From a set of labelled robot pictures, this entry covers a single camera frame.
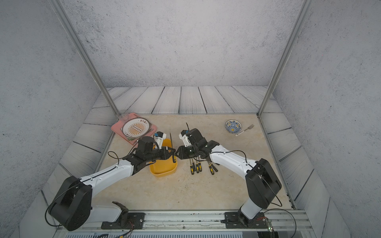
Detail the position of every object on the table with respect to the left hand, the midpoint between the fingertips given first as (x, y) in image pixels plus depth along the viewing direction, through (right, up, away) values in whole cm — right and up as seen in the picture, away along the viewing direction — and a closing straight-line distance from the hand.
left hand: (177, 151), depth 83 cm
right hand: (0, -1, -3) cm, 3 cm away
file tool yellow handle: (+8, -12, +8) cm, 17 cm away
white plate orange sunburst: (-34, +13, +28) cm, 46 cm away
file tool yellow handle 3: (+22, -12, +8) cm, 27 cm away
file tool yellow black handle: (-2, -3, 0) cm, 3 cm away
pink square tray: (-47, +12, +29) cm, 57 cm away
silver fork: (+50, +13, +29) cm, 59 cm away
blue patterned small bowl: (+38, +13, +29) cm, 50 cm away
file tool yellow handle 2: (+20, -12, +8) cm, 25 cm away
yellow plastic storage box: (-10, -11, +9) cm, 17 cm away
